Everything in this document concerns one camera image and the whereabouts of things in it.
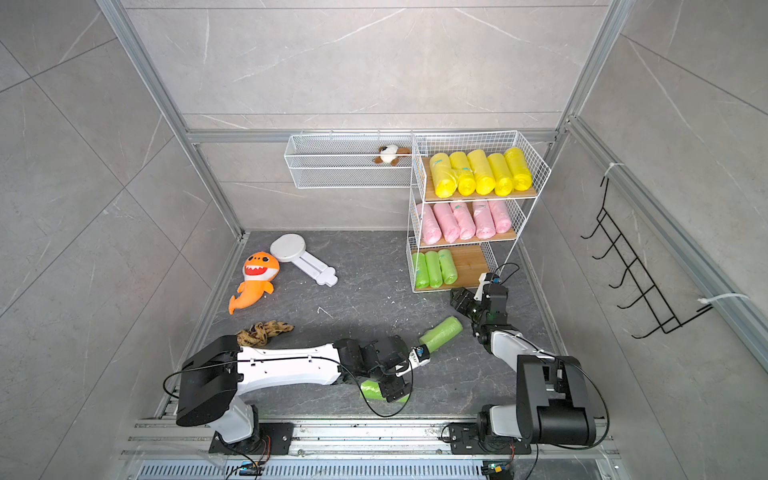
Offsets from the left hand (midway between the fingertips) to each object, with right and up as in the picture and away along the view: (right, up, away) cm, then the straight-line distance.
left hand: (410, 373), depth 77 cm
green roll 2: (+10, +26, +27) cm, 39 cm away
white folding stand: (-43, +34, +33) cm, 64 cm away
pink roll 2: (+16, +41, +7) cm, 45 cm away
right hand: (+17, +19, +15) cm, 29 cm away
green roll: (+6, +26, +26) cm, 37 cm away
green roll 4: (+10, +7, +11) cm, 16 cm away
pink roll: (+6, +38, +4) cm, 39 cm away
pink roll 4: (+27, +43, +8) cm, 51 cm away
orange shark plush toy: (-50, +26, +21) cm, 60 cm away
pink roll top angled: (+11, +41, +7) cm, 43 cm away
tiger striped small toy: (-46, +7, +11) cm, 48 cm away
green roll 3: (+15, +27, +27) cm, 41 cm away
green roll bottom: (-10, -4, +1) cm, 11 cm away
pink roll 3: (+22, +41, +7) cm, 47 cm away
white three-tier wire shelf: (+19, +47, +13) cm, 52 cm away
